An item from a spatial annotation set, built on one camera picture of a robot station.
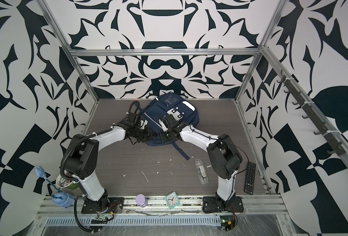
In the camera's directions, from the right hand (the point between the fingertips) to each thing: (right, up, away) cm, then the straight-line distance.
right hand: (161, 134), depth 91 cm
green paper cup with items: (-44, -21, -19) cm, 52 cm away
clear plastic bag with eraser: (+24, -20, -6) cm, 32 cm away
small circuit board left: (-29, -40, -18) cm, 52 cm away
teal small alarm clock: (+7, -31, -16) cm, 36 cm away
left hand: (-4, 0, +2) cm, 5 cm away
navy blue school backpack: (+14, +14, +11) cm, 23 cm away
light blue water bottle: (-44, -27, -22) cm, 56 cm away
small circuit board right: (+33, -40, -20) cm, 56 cm away
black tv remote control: (+49, -25, -10) cm, 56 cm away
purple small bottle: (-7, -28, -21) cm, 36 cm away
